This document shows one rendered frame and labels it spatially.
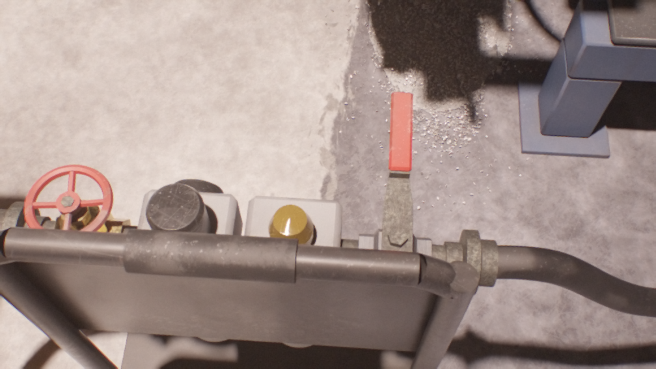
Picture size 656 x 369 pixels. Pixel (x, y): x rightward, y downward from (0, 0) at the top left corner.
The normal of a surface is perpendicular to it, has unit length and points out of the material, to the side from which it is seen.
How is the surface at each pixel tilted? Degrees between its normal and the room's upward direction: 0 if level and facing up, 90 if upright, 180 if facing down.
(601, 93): 90
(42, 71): 0
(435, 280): 53
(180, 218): 0
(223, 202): 0
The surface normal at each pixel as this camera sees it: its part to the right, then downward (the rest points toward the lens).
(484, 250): 0.01, -0.59
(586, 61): -0.07, 0.89
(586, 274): 0.59, -0.10
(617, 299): 0.47, 0.41
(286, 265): -0.03, -0.04
